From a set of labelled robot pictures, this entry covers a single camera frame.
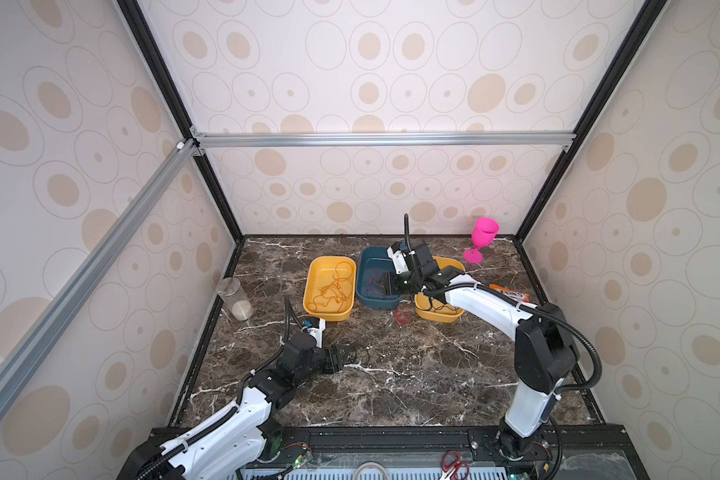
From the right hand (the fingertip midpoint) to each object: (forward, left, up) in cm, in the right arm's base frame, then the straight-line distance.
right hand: (382, 282), depth 89 cm
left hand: (-18, +9, -5) cm, 21 cm away
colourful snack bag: (+3, -45, -13) cm, 47 cm away
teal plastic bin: (+18, +3, -12) cm, 22 cm away
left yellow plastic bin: (+14, +22, -13) cm, 29 cm away
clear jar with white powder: (-4, +44, +2) cm, 44 cm away
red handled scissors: (-45, -15, -13) cm, 49 cm away
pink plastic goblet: (+21, -36, -1) cm, 42 cm away
